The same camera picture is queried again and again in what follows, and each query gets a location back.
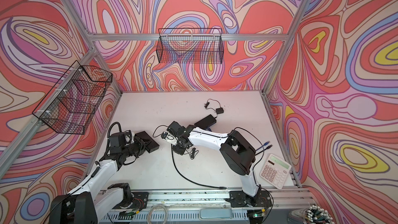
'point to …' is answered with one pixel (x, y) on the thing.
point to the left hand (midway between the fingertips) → (153, 140)
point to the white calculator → (275, 171)
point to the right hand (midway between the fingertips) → (181, 149)
